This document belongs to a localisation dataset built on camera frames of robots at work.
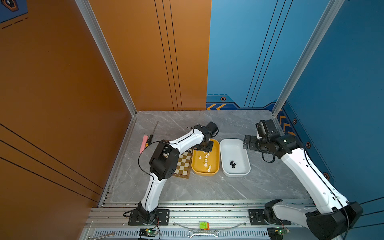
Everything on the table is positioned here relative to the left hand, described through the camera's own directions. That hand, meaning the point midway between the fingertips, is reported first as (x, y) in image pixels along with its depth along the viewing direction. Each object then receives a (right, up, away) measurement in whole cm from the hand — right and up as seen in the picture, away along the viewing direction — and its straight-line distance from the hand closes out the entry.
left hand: (207, 148), depth 94 cm
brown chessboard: (-15, -12, -6) cm, 20 cm away
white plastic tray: (+17, -6, -1) cm, 18 cm away
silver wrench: (-9, -36, -25) cm, 45 cm away
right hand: (+21, +5, -18) cm, 28 cm away
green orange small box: (-3, -33, -25) cm, 41 cm away
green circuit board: (-30, -37, -23) cm, 53 cm away
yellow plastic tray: (-6, -11, -5) cm, 14 cm away
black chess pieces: (+16, -9, -5) cm, 19 cm away
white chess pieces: (-1, -9, -5) cm, 11 cm away
